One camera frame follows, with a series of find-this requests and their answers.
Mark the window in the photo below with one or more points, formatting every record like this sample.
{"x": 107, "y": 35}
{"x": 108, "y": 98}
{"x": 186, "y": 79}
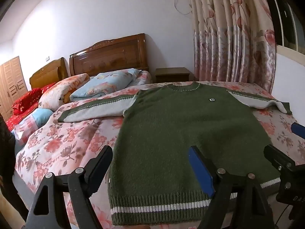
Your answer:
{"x": 288, "y": 14}

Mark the wooden nightstand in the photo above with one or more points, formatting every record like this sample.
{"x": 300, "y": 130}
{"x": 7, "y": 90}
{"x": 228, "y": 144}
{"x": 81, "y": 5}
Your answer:
{"x": 172, "y": 75}

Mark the large wooden headboard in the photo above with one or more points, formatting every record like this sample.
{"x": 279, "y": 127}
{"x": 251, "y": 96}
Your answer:
{"x": 107, "y": 54}

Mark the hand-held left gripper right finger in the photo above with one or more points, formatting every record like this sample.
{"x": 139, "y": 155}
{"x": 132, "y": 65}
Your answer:
{"x": 200, "y": 171}

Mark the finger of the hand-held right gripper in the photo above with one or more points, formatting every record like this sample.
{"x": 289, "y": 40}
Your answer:
{"x": 278, "y": 157}
{"x": 299, "y": 130}

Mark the red blanket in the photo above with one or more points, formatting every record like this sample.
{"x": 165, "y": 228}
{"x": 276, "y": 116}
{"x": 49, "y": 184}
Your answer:
{"x": 26, "y": 100}

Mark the small wooden headboard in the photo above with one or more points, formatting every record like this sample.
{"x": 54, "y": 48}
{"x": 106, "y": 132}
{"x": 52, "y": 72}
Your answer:
{"x": 47, "y": 74}

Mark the wooden wardrobe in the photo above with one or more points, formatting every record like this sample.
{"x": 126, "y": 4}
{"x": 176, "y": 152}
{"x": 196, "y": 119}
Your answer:
{"x": 10, "y": 83}

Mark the pink floral curtain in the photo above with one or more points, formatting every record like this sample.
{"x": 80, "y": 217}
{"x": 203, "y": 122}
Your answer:
{"x": 228, "y": 33}

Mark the light blue pillow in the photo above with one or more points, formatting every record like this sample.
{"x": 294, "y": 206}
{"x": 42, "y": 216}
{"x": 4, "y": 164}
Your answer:
{"x": 39, "y": 119}

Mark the green knitted sweater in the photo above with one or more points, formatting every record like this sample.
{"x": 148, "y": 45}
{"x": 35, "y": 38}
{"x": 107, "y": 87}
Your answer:
{"x": 171, "y": 124}

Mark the blue floral pillow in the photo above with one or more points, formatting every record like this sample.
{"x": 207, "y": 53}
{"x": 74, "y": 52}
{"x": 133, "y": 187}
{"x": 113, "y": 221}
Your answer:
{"x": 104, "y": 83}

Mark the dark cloth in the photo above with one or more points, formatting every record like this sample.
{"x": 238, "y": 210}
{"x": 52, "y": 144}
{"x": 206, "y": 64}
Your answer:
{"x": 7, "y": 162}

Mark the floral bedspread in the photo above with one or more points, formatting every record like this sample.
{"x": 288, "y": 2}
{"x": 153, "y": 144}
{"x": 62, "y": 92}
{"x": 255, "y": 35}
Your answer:
{"x": 71, "y": 143}

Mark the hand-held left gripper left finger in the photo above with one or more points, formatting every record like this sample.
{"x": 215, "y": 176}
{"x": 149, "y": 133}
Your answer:
{"x": 100, "y": 164}

